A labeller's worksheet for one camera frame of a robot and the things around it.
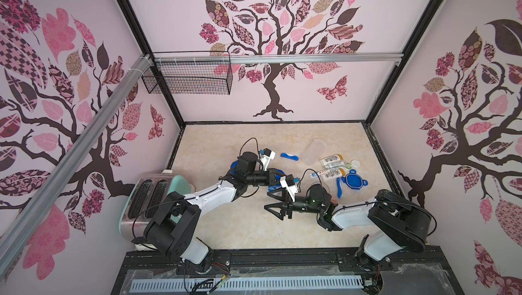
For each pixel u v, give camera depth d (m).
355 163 1.01
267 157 0.77
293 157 1.03
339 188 0.92
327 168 0.98
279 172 0.82
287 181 0.68
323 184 0.67
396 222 0.45
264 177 0.74
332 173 0.95
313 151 1.03
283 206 0.66
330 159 1.00
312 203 0.66
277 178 0.70
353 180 0.95
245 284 0.70
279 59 0.93
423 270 0.73
